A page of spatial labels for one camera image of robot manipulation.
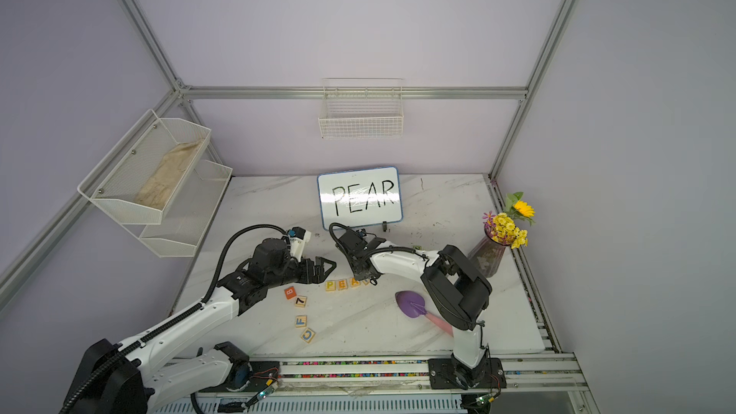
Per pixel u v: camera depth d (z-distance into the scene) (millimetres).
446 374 732
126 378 387
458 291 480
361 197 1012
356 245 720
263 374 736
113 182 674
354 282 888
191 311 496
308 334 798
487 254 819
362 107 951
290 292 874
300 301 859
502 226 758
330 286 882
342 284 888
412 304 839
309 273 703
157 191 752
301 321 819
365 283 902
